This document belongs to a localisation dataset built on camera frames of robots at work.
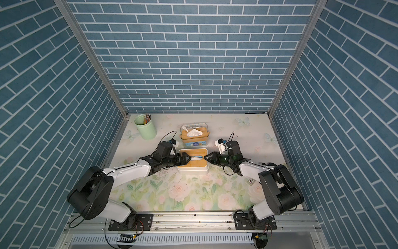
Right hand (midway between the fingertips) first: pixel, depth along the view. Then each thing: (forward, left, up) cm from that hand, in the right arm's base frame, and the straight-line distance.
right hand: (207, 159), depth 86 cm
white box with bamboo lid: (-3, +5, 0) cm, 6 cm away
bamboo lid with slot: (+22, +3, -1) cm, 22 cm away
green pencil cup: (+18, +41, -1) cm, 45 cm away
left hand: (-1, +10, -1) cm, 10 cm away
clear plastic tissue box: (+17, +9, -1) cm, 20 cm away
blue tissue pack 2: (+1, +6, 0) cm, 6 cm away
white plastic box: (-5, +7, -5) cm, 10 cm away
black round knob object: (+5, -39, -9) cm, 40 cm away
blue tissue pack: (+14, +7, -4) cm, 16 cm away
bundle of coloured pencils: (+20, +39, +9) cm, 45 cm away
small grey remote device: (-8, -25, -6) cm, 27 cm away
